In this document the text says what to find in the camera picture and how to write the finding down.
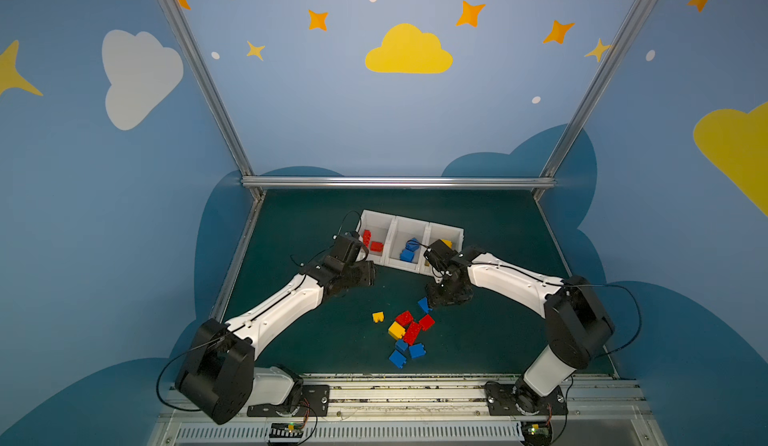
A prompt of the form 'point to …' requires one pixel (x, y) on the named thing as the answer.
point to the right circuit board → (536, 433)
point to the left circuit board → (286, 432)
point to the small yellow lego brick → (378, 316)
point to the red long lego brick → (412, 333)
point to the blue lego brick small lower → (401, 345)
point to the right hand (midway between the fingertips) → (440, 299)
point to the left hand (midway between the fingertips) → (371, 267)
